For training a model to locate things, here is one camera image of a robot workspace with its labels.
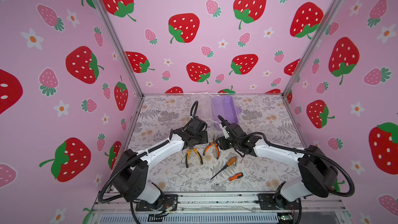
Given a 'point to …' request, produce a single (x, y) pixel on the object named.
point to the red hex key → (241, 160)
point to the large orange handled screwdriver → (231, 161)
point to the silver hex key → (247, 171)
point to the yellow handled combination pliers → (188, 153)
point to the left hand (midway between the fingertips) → (205, 137)
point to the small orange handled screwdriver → (238, 176)
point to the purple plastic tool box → (224, 106)
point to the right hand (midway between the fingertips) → (218, 139)
